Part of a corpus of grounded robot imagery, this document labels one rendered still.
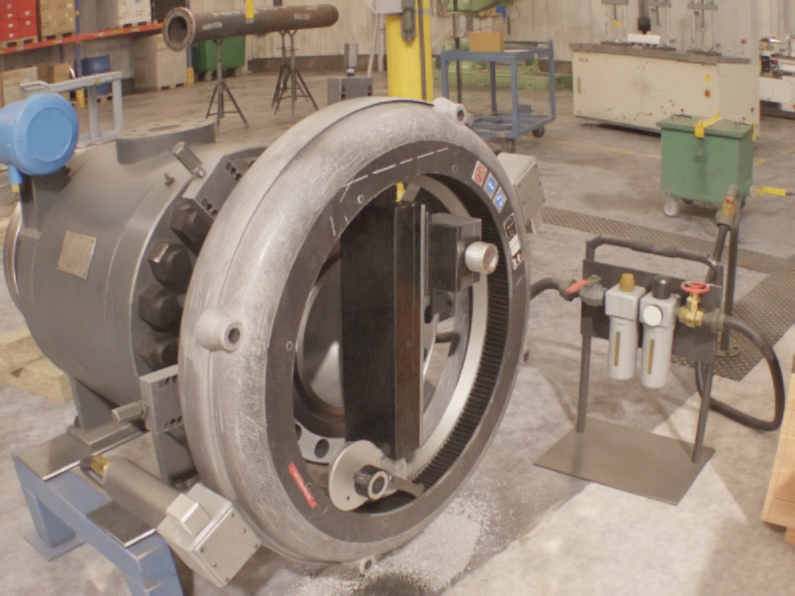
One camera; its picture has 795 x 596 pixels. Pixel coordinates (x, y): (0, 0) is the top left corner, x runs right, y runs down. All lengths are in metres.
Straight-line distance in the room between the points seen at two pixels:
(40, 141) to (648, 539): 1.55
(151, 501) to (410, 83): 3.94
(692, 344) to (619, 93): 5.86
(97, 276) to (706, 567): 1.37
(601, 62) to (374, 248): 6.76
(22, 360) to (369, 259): 1.81
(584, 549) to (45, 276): 1.28
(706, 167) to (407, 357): 3.39
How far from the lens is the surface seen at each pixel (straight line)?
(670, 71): 7.29
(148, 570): 1.48
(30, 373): 2.77
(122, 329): 1.35
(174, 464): 1.56
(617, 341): 1.96
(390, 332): 1.17
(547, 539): 1.83
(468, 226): 1.19
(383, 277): 1.16
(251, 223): 1.02
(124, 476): 1.26
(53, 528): 1.93
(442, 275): 1.18
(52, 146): 1.59
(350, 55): 1.26
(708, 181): 4.45
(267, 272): 1.00
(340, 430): 1.36
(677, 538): 1.85
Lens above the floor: 1.10
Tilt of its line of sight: 20 degrees down
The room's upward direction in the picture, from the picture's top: 2 degrees counter-clockwise
